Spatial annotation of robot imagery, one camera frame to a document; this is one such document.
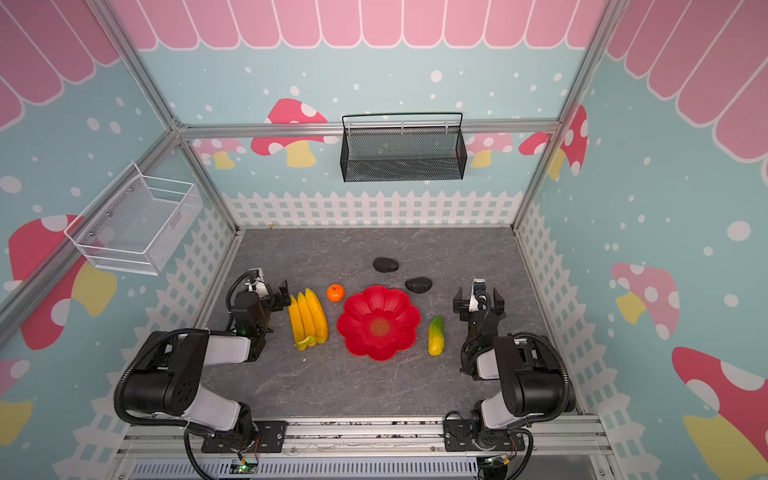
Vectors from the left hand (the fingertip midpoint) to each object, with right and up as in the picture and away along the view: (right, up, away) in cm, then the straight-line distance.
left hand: (272, 286), depth 93 cm
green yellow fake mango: (+51, -14, -6) cm, 53 cm away
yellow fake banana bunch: (+12, -10, -2) cm, 16 cm away
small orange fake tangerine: (+19, -3, +4) cm, 20 cm away
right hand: (+64, 0, -4) cm, 64 cm away
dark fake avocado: (+35, +6, +13) cm, 38 cm away
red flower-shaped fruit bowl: (+34, -12, +1) cm, 36 cm away
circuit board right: (+64, -40, -22) cm, 79 cm away
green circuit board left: (+2, -42, -21) cm, 47 cm away
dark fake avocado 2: (+47, 0, +6) cm, 47 cm away
